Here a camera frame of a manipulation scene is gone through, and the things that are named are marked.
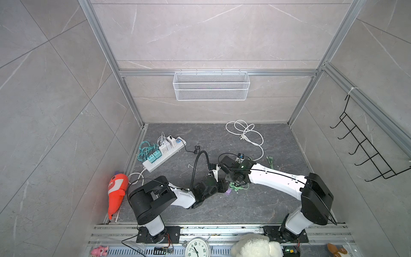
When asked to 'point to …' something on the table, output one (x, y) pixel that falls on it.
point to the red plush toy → (117, 187)
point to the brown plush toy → (336, 251)
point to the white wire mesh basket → (211, 86)
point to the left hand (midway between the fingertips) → (230, 177)
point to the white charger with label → (168, 146)
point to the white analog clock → (197, 247)
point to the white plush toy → (256, 245)
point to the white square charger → (172, 140)
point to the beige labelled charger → (163, 149)
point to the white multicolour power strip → (150, 166)
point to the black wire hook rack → (386, 171)
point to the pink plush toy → (100, 251)
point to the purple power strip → (228, 191)
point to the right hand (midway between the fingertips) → (230, 175)
